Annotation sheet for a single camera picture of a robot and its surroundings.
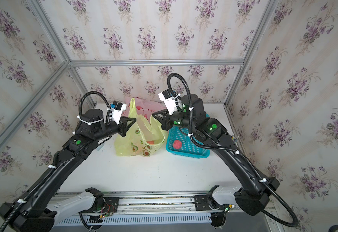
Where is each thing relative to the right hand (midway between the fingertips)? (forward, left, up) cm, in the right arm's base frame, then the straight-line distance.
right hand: (156, 114), depth 59 cm
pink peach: (+6, -9, -36) cm, 38 cm away
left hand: (+4, +11, -7) cm, 14 cm away
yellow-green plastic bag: (-3, +8, -14) cm, 16 cm away
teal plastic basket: (+7, -17, -42) cm, 46 cm away
